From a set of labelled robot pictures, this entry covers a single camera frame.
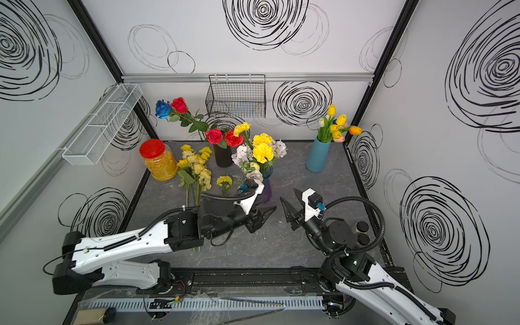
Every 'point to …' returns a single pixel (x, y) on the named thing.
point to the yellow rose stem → (197, 158)
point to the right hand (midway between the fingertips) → (290, 196)
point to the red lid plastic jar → (159, 159)
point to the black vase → (223, 156)
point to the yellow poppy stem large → (202, 180)
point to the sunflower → (185, 173)
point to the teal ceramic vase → (317, 156)
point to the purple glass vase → (267, 170)
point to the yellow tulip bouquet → (332, 129)
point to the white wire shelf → (90, 143)
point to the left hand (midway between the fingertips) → (272, 202)
